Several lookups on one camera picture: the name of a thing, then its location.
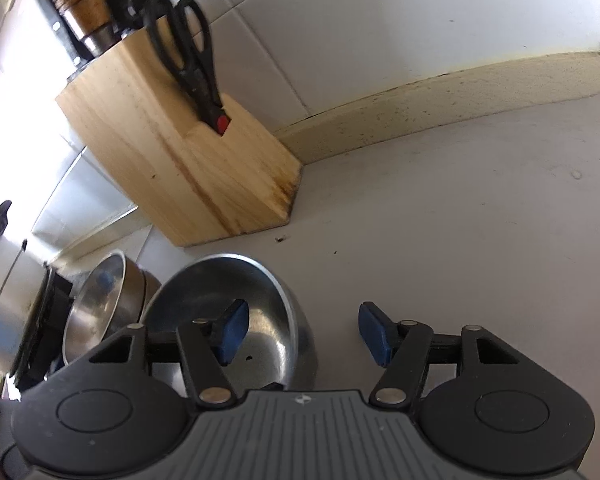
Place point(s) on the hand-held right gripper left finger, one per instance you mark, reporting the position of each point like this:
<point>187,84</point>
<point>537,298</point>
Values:
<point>232,332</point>

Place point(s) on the wooden knife block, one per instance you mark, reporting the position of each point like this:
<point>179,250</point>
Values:
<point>155,160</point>

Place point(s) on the black gas stove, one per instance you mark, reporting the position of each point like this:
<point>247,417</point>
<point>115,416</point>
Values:
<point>45,342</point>

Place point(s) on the black kitchen scissors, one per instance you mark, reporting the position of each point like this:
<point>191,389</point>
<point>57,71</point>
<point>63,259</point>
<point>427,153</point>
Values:
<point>192,60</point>

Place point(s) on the aluminium pressure cooker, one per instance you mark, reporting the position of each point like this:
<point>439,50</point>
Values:
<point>10,270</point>

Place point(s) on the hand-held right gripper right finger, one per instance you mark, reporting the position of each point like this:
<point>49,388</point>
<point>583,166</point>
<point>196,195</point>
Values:
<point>375,332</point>

